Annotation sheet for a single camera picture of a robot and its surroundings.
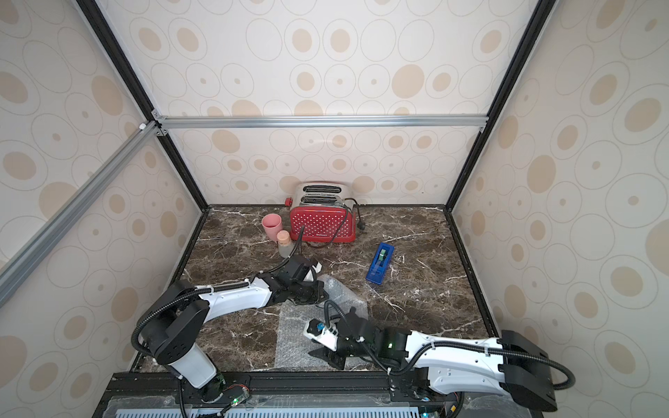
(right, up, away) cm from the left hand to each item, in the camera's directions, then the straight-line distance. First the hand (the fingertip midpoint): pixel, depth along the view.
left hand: (337, 298), depth 84 cm
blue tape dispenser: (+15, +10, +10) cm, 21 cm away
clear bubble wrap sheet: (-14, -15, -3) cm, 20 cm away
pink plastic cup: (-27, +25, +20) cm, 41 cm away
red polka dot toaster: (-6, +29, +10) cm, 31 cm away
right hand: (-5, -9, -12) cm, 16 cm away
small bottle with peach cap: (-20, +18, +13) cm, 30 cm away
